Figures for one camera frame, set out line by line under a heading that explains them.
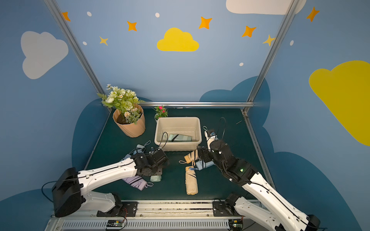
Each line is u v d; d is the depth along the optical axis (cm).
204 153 61
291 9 70
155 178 76
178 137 100
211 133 59
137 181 81
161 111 101
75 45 82
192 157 91
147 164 58
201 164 88
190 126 102
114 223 72
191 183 81
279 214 40
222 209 74
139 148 95
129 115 92
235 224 73
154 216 73
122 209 68
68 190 40
